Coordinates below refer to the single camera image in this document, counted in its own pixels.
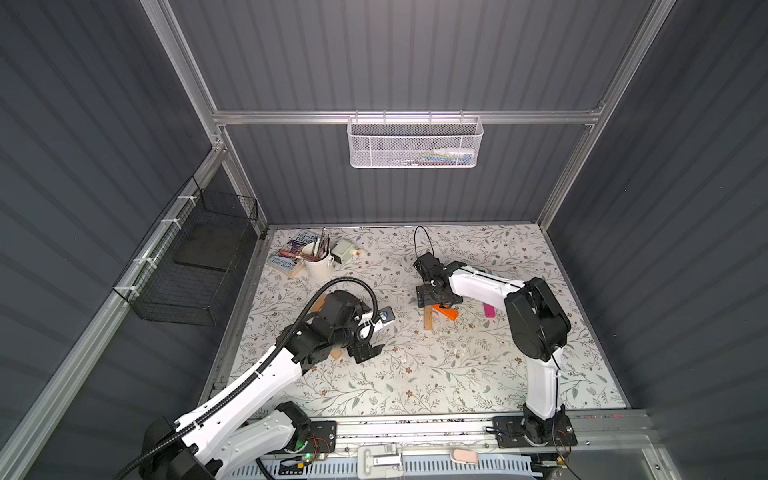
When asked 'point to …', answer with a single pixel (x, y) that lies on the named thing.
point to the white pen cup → (317, 269)
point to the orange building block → (450, 313)
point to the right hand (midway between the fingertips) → (438, 297)
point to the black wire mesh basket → (182, 271)
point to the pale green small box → (342, 252)
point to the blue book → (288, 256)
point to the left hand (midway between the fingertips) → (375, 327)
